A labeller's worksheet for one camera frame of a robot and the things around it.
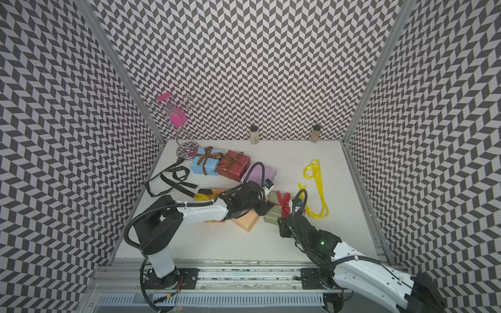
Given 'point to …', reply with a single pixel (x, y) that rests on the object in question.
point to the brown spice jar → (314, 134)
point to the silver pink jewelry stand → (173, 108)
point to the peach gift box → (247, 221)
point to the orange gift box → (218, 191)
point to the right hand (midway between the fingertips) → (281, 224)
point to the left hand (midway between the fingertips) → (269, 202)
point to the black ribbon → (175, 170)
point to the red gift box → (234, 165)
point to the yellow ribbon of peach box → (312, 171)
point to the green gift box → (274, 214)
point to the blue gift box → (207, 162)
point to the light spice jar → (254, 135)
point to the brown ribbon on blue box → (208, 152)
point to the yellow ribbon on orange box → (201, 197)
